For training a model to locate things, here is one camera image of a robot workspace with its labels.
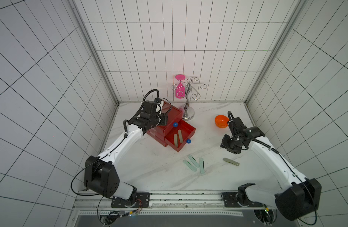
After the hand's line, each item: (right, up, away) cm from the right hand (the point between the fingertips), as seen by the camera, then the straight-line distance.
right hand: (222, 144), depth 80 cm
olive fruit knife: (-24, +3, +8) cm, 25 cm away
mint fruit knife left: (-17, -16, +5) cm, 24 cm away
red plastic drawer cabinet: (-27, +5, +9) cm, 29 cm away
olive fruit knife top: (-27, +1, +7) cm, 28 cm away
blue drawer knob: (-19, +1, +4) cm, 19 cm away
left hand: (-33, +14, +2) cm, 36 cm away
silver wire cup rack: (-16, +18, +31) cm, 39 cm away
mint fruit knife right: (-11, -16, +4) cm, 20 cm away
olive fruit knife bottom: (+8, -13, +7) cm, 17 cm away
